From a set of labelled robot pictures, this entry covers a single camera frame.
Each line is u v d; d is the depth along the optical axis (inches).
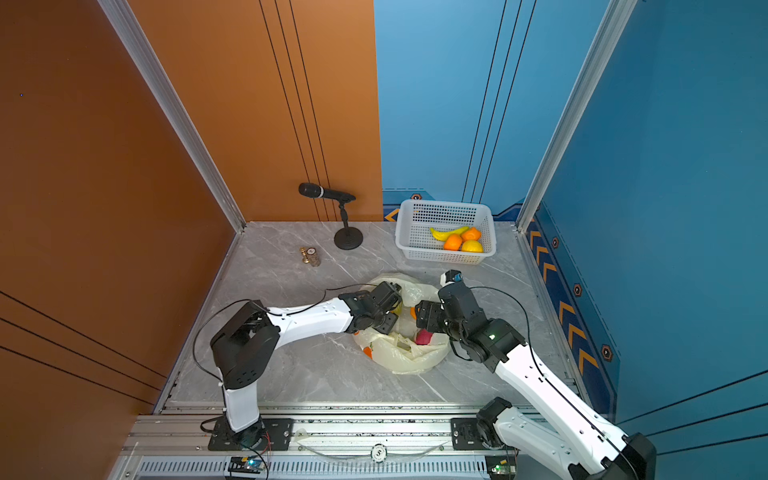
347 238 45.3
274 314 20.3
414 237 45.7
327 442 29.0
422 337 32.0
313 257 40.7
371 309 27.4
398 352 29.8
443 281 27.2
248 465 27.8
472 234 42.8
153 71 30.9
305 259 42.5
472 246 41.3
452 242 42.5
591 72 30.9
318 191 35.3
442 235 44.3
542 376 17.9
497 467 28.0
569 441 15.5
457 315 22.1
